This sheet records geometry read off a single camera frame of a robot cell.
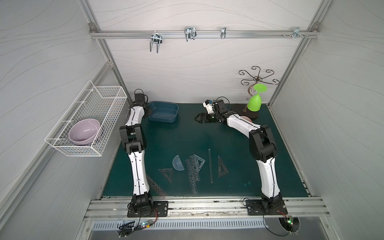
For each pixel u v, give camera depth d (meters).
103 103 0.78
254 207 0.73
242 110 1.15
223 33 0.78
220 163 0.89
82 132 0.60
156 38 0.78
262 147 0.57
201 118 0.88
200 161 0.91
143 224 0.68
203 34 0.78
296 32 0.76
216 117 0.84
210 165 0.89
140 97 0.90
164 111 1.17
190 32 0.76
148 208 0.67
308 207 0.78
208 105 0.91
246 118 1.07
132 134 0.69
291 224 0.71
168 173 0.86
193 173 0.86
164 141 1.19
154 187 0.80
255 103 0.91
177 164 0.89
